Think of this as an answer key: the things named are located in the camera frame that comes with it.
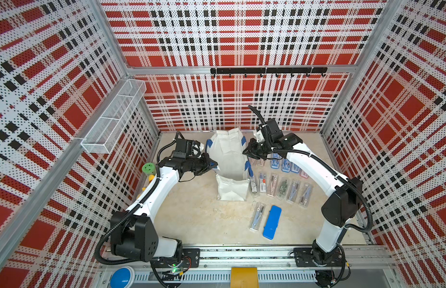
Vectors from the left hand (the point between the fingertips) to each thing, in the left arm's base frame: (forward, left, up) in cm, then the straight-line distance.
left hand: (219, 163), depth 81 cm
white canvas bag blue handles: (+19, -2, -12) cm, 22 cm away
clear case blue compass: (-17, -18, -19) cm, 32 cm away
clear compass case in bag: (-1, -17, -19) cm, 26 cm away
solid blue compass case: (-20, -25, -21) cm, 38 cm away
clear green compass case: (-3, -32, -19) cm, 38 cm away
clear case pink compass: (+14, -23, -20) cm, 33 cm away
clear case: (-7, -44, -20) cm, 49 cm away
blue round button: (-41, +39, -20) cm, 60 cm away
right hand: (+4, -12, +3) cm, 13 cm away
